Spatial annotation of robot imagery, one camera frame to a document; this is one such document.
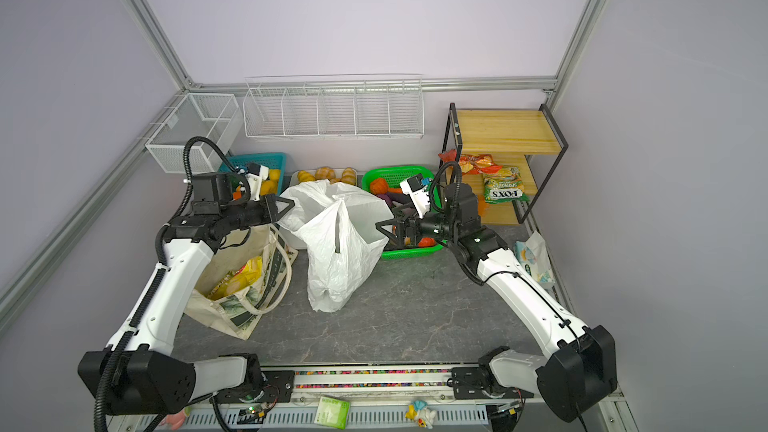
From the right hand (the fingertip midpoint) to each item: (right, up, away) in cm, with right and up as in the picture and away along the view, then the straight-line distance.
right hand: (386, 220), depth 71 cm
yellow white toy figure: (+7, -44, -3) cm, 45 cm away
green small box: (-12, -45, -2) cm, 46 cm away
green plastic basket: (+2, +15, +42) cm, 44 cm away
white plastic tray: (-39, +14, +48) cm, 64 cm away
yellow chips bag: (-38, -16, +5) cm, 41 cm away
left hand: (-24, +3, +4) cm, 24 cm away
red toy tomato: (+12, -8, +23) cm, 27 cm away
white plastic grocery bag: (-11, -1, -5) cm, 12 cm away
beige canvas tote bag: (-36, -23, +2) cm, 42 cm away
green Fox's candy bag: (+35, +9, +20) cm, 42 cm away
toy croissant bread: (-26, +16, +47) cm, 56 cm away
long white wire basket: (-17, +38, +32) cm, 52 cm away
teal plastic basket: (-46, +20, +44) cm, 67 cm away
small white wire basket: (-62, +34, +30) cm, 77 cm away
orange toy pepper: (-4, +10, +37) cm, 38 cm away
